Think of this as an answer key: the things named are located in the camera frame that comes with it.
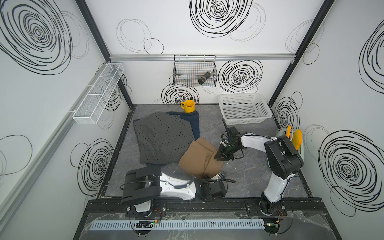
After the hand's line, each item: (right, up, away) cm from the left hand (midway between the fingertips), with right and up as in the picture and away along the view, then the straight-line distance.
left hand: (214, 187), depth 81 cm
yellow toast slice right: (+42, +27, -5) cm, 50 cm away
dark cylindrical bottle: (-6, +61, +8) cm, 62 cm away
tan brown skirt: (-8, +14, +5) cm, 17 cm away
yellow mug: (-15, +47, +29) cm, 57 cm away
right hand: (+2, +13, +9) cm, 16 cm away
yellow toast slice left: (+39, +31, -3) cm, 50 cm away
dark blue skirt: (-12, +38, +29) cm, 49 cm away
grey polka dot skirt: (-32, +24, +17) cm, 44 cm away
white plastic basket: (+26, +45, +28) cm, 59 cm away
